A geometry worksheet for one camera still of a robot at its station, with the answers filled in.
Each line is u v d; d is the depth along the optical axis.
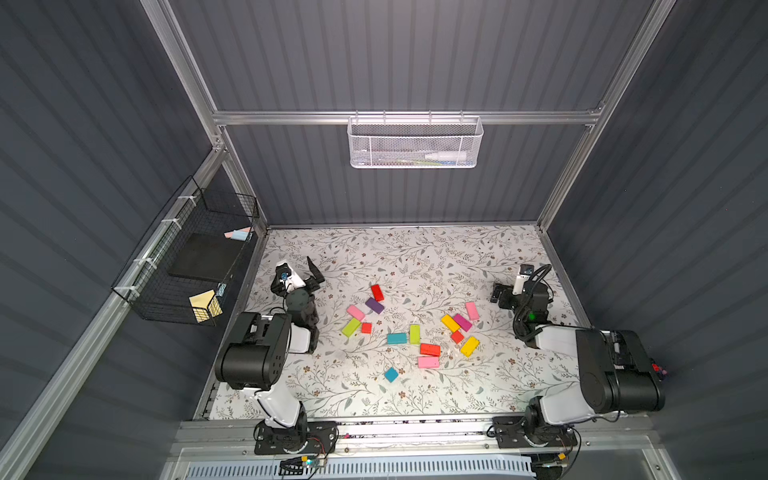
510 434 0.73
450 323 0.93
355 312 0.97
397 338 0.91
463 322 0.94
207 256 0.75
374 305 0.99
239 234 0.82
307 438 0.72
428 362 0.85
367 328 0.93
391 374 0.84
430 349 0.89
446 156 0.93
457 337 0.91
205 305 0.60
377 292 1.01
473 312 0.97
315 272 0.85
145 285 0.62
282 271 0.75
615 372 0.46
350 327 0.92
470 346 0.89
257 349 0.49
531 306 0.72
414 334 0.92
